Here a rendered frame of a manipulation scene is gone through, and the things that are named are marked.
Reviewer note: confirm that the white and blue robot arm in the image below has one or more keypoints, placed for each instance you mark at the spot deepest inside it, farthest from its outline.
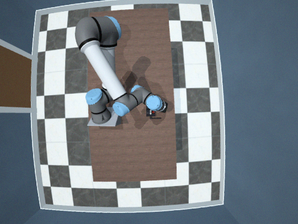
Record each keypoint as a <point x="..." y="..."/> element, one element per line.
<point x="96" y="37"/>

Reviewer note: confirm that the black power strip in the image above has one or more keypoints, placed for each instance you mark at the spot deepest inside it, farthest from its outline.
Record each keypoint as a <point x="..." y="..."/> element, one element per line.
<point x="150" y="113"/>

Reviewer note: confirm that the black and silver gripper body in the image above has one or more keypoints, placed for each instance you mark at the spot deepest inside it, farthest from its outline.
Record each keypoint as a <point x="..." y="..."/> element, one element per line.
<point x="165" y="107"/>

